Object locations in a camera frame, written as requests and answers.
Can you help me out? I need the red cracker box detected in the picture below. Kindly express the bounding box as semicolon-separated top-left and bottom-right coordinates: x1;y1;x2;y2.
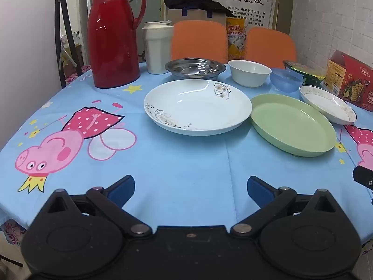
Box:
325;50;373;108

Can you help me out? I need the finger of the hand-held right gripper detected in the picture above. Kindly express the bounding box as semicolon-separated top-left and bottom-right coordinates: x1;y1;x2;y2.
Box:
352;166;373;205

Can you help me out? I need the wall poster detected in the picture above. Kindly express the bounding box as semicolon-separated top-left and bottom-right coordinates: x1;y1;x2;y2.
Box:
163;0;277;31

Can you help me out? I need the brown paper bag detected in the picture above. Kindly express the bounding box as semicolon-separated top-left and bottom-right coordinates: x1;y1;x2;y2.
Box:
167;7;227;26

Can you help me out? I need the small gold-rimmed white plate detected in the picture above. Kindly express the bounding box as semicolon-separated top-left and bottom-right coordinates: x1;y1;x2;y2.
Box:
299;85;357;125

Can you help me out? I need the yellow snack bag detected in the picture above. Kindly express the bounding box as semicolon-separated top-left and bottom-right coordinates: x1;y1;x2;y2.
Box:
226;17;248;62

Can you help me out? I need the orange chair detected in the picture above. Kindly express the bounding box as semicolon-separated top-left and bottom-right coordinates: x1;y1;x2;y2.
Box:
170;20;228;65
244;27;297;69

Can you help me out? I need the white lidded cup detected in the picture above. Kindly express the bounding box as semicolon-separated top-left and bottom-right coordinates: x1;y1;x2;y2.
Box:
142;20;174;75

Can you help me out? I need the floral seat cushion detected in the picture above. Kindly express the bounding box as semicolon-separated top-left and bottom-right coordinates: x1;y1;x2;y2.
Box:
65;64;93;87

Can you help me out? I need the large white floral plate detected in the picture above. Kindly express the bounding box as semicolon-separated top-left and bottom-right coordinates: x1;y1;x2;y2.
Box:
143;79;253;136

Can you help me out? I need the green plate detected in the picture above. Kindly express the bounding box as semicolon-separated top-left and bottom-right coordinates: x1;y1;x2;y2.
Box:
250;94;337;158

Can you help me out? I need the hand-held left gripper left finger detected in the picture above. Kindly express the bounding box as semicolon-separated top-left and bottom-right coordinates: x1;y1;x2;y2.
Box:
44;175;152;238

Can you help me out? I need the red thermos jug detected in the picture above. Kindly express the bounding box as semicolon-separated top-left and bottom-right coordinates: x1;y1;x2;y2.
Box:
87;0;147;89

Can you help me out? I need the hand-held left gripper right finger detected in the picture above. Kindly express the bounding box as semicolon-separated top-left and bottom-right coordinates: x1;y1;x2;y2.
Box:
230;176;338;237

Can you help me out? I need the blue cartoon tablecloth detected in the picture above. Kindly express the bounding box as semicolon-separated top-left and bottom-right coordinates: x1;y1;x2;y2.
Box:
0;62;373;245

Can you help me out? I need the cardboard box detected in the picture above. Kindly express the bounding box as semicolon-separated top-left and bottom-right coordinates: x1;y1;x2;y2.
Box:
62;44;85;76

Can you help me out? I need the white bowl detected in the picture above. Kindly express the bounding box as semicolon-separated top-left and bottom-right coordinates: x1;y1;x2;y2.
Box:
228;60;272;88

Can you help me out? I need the small blue bowl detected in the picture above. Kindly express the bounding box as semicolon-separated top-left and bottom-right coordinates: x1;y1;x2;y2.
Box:
270;68;304;93

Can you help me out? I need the black cloth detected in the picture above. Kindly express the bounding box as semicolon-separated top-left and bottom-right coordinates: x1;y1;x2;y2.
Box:
163;0;235;17

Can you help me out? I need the black metal frame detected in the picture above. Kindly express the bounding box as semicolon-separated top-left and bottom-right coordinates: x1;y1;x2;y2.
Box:
54;0;85;89

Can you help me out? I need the clear plastic hanger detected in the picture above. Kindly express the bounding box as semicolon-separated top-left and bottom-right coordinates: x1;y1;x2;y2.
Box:
60;31;80;66

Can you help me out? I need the stainless steel bowl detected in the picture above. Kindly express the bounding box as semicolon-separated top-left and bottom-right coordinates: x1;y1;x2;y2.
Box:
165;59;227;80

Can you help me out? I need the green snack packet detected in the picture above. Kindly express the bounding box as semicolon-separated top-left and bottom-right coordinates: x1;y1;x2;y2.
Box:
283;60;326;87

